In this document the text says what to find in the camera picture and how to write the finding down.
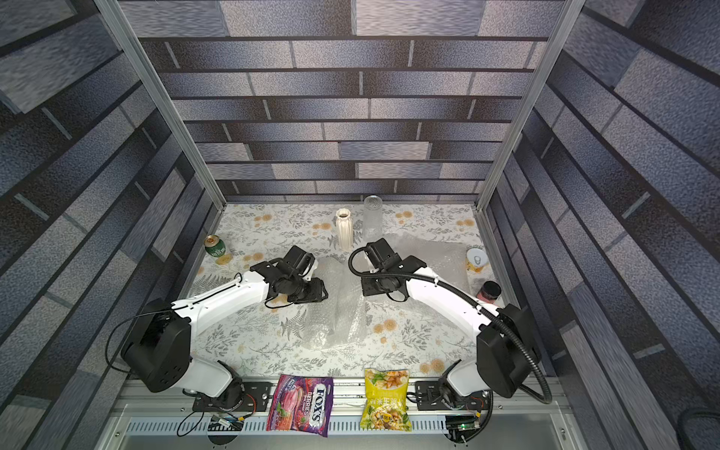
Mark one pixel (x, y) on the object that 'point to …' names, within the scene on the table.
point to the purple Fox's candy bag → (301, 403)
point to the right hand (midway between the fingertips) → (366, 282)
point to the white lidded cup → (475, 259)
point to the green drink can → (214, 246)
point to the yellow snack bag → (385, 400)
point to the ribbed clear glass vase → (340, 321)
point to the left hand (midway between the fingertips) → (325, 295)
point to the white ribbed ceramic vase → (344, 229)
